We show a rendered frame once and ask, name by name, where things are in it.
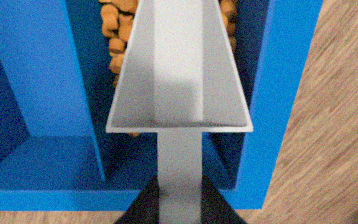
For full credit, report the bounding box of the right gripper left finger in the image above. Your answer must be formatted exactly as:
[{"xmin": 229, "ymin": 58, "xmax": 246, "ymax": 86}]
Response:
[{"xmin": 113, "ymin": 175, "xmax": 158, "ymax": 224}]

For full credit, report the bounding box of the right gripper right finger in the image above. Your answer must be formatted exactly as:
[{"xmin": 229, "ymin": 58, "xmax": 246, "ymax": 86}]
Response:
[{"xmin": 202, "ymin": 175, "xmax": 249, "ymax": 224}]

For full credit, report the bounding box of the grey metal scoop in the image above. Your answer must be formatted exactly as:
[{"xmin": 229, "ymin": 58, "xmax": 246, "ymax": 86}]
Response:
[{"xmin": 106, "ymin": 0, "xmax": 253, "ymax": 224}]

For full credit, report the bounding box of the blue box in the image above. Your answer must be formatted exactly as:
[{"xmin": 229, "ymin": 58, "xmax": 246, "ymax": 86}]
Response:
[{"xmin": 0, "ymin": 0, "xmax": 323, "ymax": 211}]

